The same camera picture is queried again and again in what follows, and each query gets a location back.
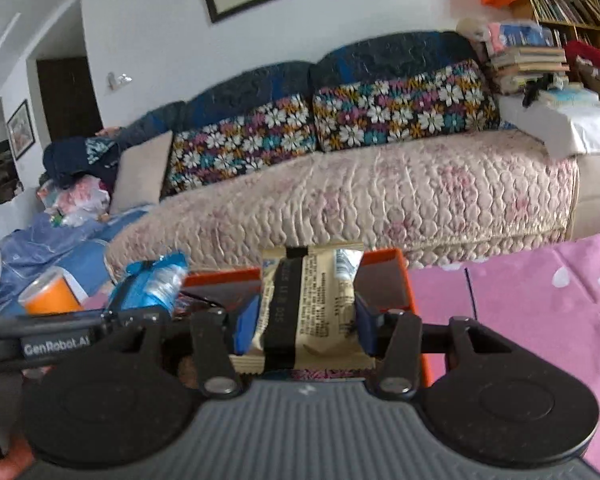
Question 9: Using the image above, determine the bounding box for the orange white cup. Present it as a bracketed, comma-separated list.
[18, 269, 82, 315]

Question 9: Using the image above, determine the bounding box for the sofa with quilted cover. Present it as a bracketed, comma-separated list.
[105, 32, 580, 278]

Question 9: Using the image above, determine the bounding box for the operator hand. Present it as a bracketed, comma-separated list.
[0, 436, 34, 480]

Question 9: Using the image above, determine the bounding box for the right floral cushion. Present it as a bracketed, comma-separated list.
[313, 60, 500, 152]

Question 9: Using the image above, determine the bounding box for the blue cookie pack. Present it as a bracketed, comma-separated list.
[107, 252, 188, 315]

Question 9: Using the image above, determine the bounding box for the beige pillow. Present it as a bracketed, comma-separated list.
[109, 131, 173, 214]

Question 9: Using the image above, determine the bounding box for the orange cardboard box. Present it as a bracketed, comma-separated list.
[172, 247, 434, 388]

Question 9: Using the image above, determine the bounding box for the floral cushion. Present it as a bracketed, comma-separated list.
[313, 60, 500, 152]
[162, 94, 317, 196]

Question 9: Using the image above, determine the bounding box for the white covered side table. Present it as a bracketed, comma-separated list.
[498, 96, 600, 159]

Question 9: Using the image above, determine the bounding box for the left floral cushion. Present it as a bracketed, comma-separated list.
[162, 94, 317, 196]

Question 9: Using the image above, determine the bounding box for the stack of books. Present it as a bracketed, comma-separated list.
[456, 18, 600, 108]

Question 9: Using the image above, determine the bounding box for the beige black snack bar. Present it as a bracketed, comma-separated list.
[230, 242, 375, 375]

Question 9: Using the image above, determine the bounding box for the blue striped bedding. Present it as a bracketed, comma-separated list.
[0, 207, 148, 318]

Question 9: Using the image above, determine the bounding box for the pink floral tablecloth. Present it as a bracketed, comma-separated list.
[408, 234, 600, 471]

